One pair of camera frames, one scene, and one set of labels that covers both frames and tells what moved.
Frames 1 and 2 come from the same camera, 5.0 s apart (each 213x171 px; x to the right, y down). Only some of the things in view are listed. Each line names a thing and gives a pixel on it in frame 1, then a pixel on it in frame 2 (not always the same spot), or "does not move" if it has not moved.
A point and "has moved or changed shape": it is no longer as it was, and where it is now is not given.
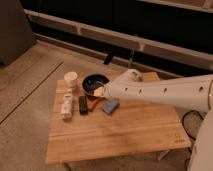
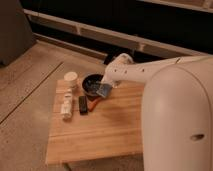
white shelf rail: (126, 38) does not move
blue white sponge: (110, 105) has moved or changed shape
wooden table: (83, 127) does not move
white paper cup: (71, 79) does not move
